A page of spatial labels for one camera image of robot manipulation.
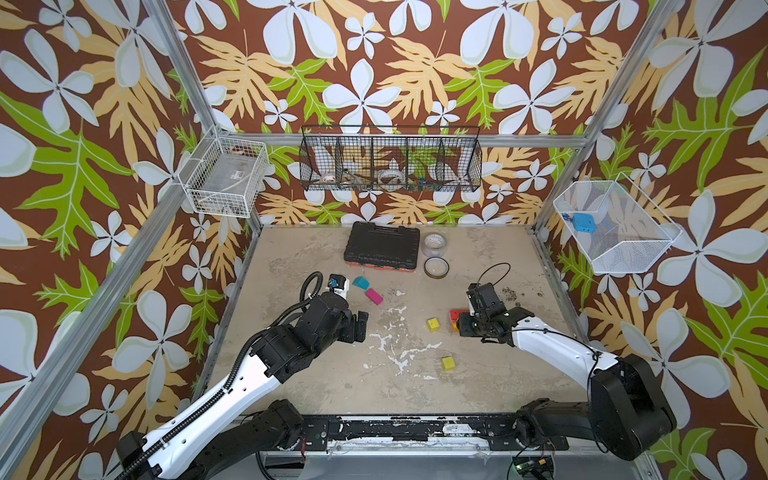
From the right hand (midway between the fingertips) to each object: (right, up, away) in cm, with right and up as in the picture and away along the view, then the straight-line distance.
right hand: (462, 322), depth 89 cm
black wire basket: (-22, +53, +9) cm, 58 cm away
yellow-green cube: (-8, -1, +2) cm, 9 cm away
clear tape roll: (-4, +25, +26) cm, 36 cm away
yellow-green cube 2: (-5, -11, -5) cm, 13 cm away
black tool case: (-24, +23, +20) cm, 39 cm away
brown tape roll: (-4, +16, +19) cm, 25 cm away
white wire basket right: (+42, +28, -7) cm, 51 cm away
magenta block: (-27, +6, +11) cm, 30 cm away
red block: (-1, +2, +3) cm, 4 cm away
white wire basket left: (-71, +44, -3) cm, 83 cm away
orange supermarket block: (-2, -1, 0) cm, 3 cm away
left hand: (-32, +7, -16) cm, 36 cm away
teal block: (-32, +11, +14) cm, 36 cm away
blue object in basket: (+35, +30, -3) cm, 46 cm away
